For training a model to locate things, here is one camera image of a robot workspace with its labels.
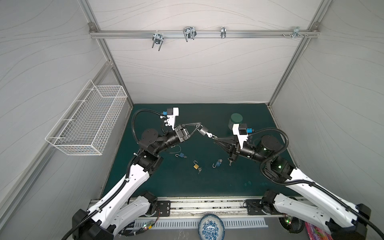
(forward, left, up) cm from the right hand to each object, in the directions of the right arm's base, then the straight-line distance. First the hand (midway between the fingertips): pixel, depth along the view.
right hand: (218, 134), depth 59 cm
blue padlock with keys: (+3, -3, -36) cm, 36 cm away
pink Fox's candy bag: (-28, -46, -35) cm, 64 cm away
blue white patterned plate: (-28, +1, -35) cm, 45 cm away
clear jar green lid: (+32, -16, -28) cm, 46 cm away
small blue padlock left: (+7, +19, -36) cm, 41 cm away
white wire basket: (+5, +61, -4) cm, 61 cm away
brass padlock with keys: (0, +9, -36) cm, 38 cm away
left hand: (+2, +7, +5) cm, 8 cm away
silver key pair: (+5, -11, -37) cm, 39 cm away
